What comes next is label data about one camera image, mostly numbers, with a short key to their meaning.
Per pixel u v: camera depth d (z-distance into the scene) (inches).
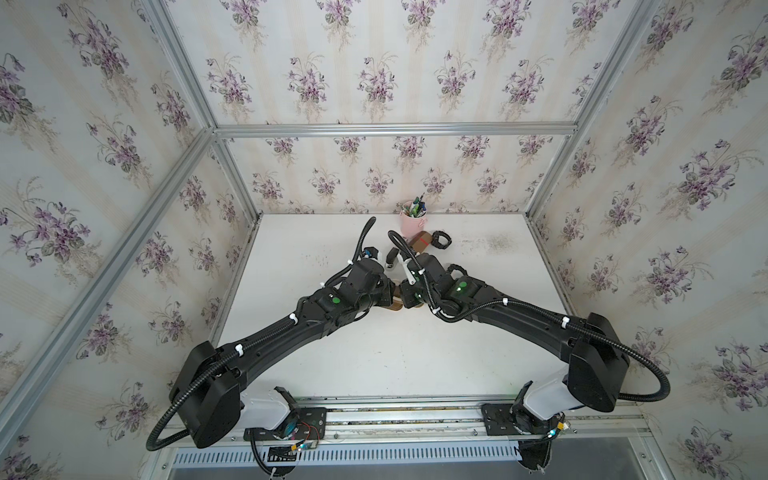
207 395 15.4
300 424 28.5
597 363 16.6
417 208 42.2
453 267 39.6
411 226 42.3
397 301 29.8
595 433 29.2
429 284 23.8
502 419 28.3
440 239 43.2
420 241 42.4
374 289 24.6
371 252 28.1
